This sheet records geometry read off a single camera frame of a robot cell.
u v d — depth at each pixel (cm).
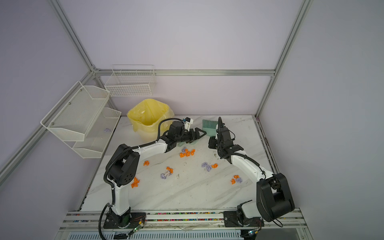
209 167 91
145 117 101
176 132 75
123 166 52
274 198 42
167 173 88
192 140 83
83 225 73
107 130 93
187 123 86
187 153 98
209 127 93
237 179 88
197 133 81
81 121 78
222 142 66
